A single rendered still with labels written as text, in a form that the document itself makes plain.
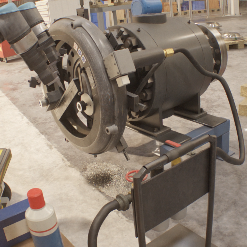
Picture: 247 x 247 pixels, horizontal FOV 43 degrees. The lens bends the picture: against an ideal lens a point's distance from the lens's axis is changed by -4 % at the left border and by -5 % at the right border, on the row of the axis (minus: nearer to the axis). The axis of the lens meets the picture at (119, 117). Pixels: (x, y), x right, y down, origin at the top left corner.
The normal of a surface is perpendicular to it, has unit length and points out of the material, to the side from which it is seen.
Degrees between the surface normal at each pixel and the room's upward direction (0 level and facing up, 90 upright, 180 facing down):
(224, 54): 85
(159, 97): 110
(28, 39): 84
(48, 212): 42
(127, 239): 0
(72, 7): 90
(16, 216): 103
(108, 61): 90
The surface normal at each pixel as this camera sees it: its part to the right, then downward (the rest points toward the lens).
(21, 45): 0.11, 0.53
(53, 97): 0.41, -0.39
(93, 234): 0.15, -0.29
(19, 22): 0.76, 0.00
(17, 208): 0.04, -0.85
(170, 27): 0.22, -0.68
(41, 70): 0.37, 0.56
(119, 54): 0.52, -0.14
